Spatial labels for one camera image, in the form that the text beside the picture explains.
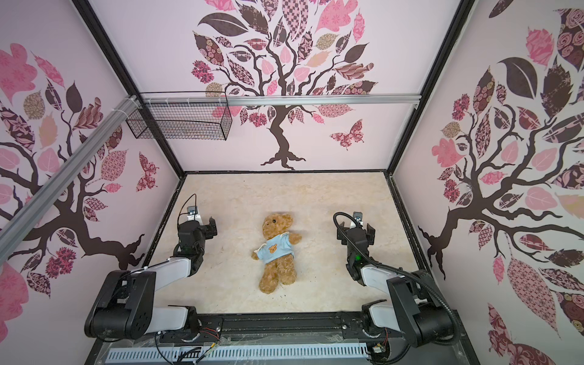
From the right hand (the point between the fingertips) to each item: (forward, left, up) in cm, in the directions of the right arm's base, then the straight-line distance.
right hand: (357, 221), depth 89 cm
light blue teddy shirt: (-10, +33, 0) cm, 34 cm away
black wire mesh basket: (+39, +64, +25) cm, 79 cm away
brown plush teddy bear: (-20, +30, +2) cm, 36 cm away
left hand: (+2, +63, 0) cm, 64 cm away
